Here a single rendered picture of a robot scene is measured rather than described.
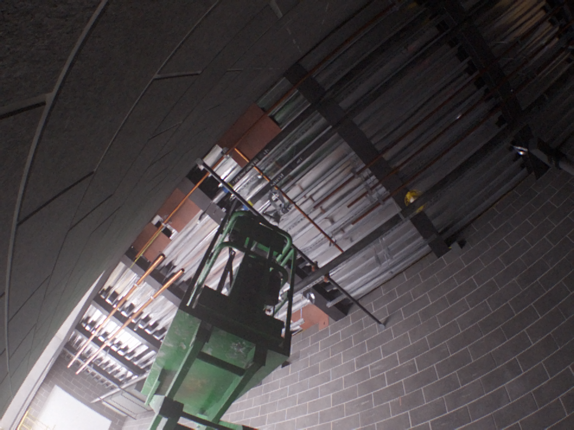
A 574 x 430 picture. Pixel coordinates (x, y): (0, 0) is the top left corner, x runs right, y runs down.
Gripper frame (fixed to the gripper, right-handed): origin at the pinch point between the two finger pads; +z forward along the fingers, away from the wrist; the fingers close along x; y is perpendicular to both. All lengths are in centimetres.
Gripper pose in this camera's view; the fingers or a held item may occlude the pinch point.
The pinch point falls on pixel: (293, 203)
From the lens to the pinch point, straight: 337.0
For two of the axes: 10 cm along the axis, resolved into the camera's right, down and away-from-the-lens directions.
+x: -2.6, 6.1, -7.5
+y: 6.9, 6.6, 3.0
